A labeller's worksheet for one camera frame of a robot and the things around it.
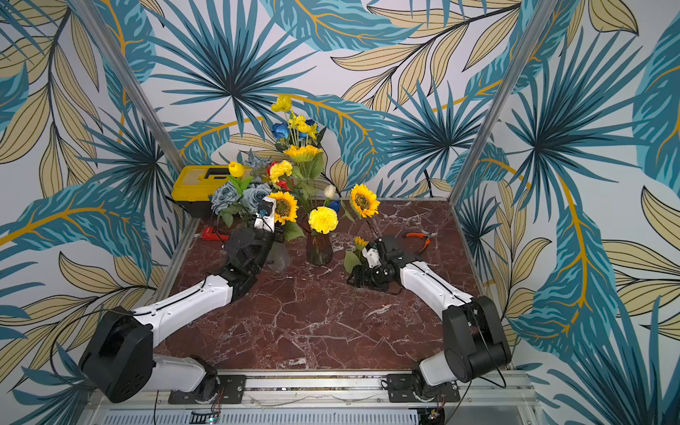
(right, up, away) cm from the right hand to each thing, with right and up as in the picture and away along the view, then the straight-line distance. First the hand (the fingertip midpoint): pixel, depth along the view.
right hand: (357, 282), depth 87 cm
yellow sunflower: (-1, +6, +11) cm, 12 cm away
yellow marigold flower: (-10, +20, -18) cm, 29 cm away
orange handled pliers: (+27, +14, +20) cm, 36 cm away
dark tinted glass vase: (-13, +10, +8) cm, 19 cm away
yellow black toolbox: (-63, +34, +17) cm, 74 cm away
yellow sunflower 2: (-20, +23, -16) cm, 35 cm away
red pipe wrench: (-59, +15, +20) cm, 64 cm away
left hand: (-24, +24, -9) cm, 35 cm away
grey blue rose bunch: (-36, +25, -15) cm, 47 cm away
